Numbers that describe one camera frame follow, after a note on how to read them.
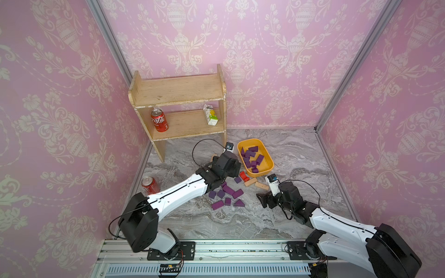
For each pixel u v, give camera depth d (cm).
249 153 106
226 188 92
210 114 92
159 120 83
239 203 87
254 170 99
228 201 86
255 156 106
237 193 91
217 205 88
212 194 90
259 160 103
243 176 97
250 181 95
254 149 109
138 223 42
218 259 73
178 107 112
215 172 61
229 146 71
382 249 41
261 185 92
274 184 75
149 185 83
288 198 66
